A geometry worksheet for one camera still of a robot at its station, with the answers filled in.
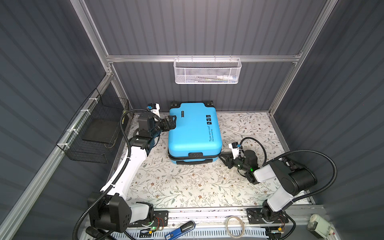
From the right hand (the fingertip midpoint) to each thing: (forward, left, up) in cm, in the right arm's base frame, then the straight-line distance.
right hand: (222, 156), depth 90 cm
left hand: (+10, +30, +25) cm, 40 cm away
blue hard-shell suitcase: (+3, +15, +15) cm, 21 cm away
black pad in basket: (+3, +64, +23) cm, 68 cm away
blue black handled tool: (-37, +22, 0) cm, 43 cm away
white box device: (-35, -40, -1) cm, 53 cm away
